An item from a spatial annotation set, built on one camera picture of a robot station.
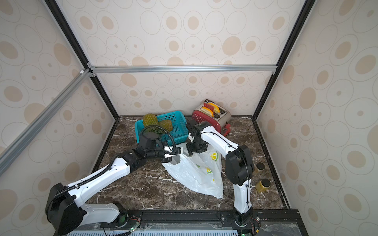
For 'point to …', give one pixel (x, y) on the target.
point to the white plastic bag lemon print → (201, 171)
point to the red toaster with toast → (215, 115)
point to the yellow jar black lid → (266, 182)
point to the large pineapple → (151, 119)
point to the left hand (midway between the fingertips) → (181, 147)
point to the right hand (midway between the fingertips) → (192, 155)
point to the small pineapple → (166, 124)
